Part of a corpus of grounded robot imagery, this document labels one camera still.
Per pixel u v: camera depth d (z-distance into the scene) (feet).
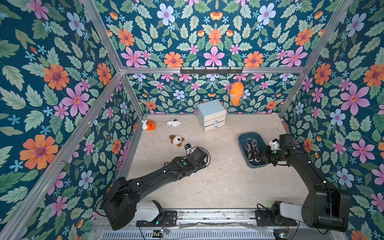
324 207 1.33
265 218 2.41
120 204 1.33
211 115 3.30
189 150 2.46
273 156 2.40
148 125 3.53
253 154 3.13
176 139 3.31
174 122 3.67
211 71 3.05
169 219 2.42
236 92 3.16
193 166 2.02
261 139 3.24
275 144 2.63
